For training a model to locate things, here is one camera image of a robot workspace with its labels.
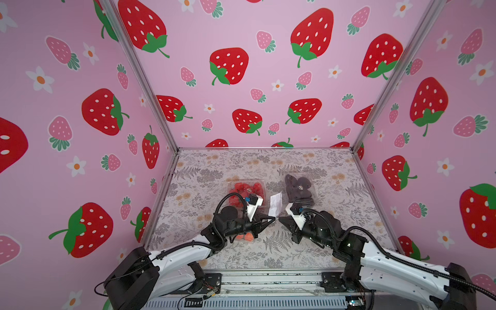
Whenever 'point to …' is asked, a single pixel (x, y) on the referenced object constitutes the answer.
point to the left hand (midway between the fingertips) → (275, 220)
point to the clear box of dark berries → (298, 190)
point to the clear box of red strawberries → (246, 187)
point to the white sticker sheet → (276, 205)
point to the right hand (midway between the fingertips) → (279, 222)
